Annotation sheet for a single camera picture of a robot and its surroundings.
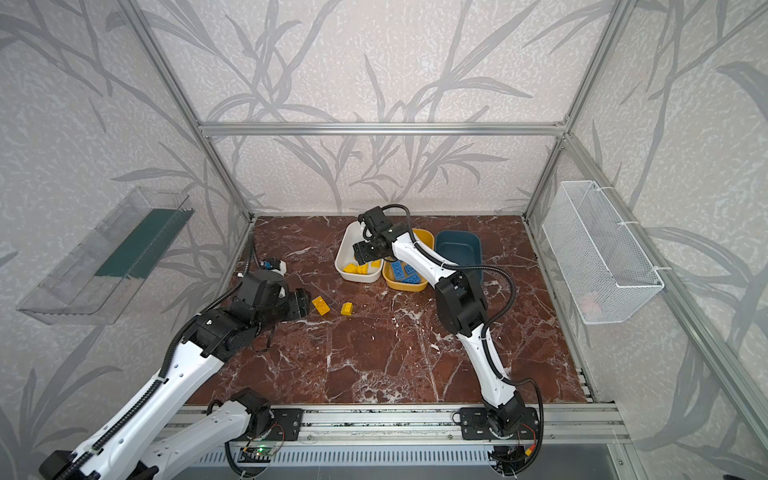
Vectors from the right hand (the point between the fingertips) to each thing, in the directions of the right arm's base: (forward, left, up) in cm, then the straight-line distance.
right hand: (365, 244), depth 98 cm
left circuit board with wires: (-55, +23, -10) cm, 61 cm away
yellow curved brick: (-4, +6, -8) cm, 11 cm away
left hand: (-23, +12, +10) cm, 28 cm away
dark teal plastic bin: (+6, -34, -10) cm, 36 cm away
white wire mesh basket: (-28, -55, +24) cm, 66 cm away
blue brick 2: (-7, -16, -10) cm, 20 cm away
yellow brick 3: (-18, +13, -9) cm, 24 cm away
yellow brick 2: (-10, -4, +4) cm, 12 cm away
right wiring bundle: (-57, -40, -11) cm, 70 cm away
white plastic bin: (-1, +8, -10) cm, 13 cm away
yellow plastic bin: (-6, -13, -9) cm, 17 cm away
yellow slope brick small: (-20, +5, -8) cm, 22 cm away
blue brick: (-6, -11, -7) cm, 14 cm away
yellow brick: (-4, +1, -9) cm, 10 cm away
